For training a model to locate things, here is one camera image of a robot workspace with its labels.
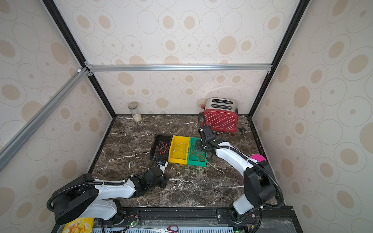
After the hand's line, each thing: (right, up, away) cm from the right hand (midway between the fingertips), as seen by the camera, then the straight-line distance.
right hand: (205, 144), depth 90 cm
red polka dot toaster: (+12, +19, +9) cm, 24 cm away
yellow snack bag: (-62, -36, -21) cm, 75 cm away
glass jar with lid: (-51, +25, +16) cm, 59 cm away
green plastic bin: (-5, -9, +3) cm, 11 cm away
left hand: (-19, -19, -4) cm, 28 cm away
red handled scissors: (-20, -39, -20) cm, 48 cm away
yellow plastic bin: (-17, -4, +9) cm, 20 cm away
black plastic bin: (-32, -9, +4) cm, 34 cm away
